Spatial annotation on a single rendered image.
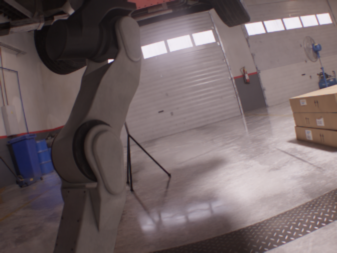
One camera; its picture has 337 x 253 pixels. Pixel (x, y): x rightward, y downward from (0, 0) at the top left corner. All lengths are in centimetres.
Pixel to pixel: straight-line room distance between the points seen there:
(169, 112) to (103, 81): 929
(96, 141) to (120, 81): 20
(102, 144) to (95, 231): 20
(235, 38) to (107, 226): 998
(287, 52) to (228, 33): 225
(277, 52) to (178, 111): 402
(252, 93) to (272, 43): 200
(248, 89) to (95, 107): 966
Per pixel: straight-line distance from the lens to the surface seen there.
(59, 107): 1067
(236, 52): 1041
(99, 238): 73
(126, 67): 83
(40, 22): 216
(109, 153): 70
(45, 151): 799
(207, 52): 1031
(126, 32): 86
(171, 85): 1010
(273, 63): 1078
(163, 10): 346
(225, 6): 272
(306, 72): 1128
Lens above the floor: 62
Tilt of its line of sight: 2 degrees down
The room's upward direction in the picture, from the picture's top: 15 degrees counter-clockwise
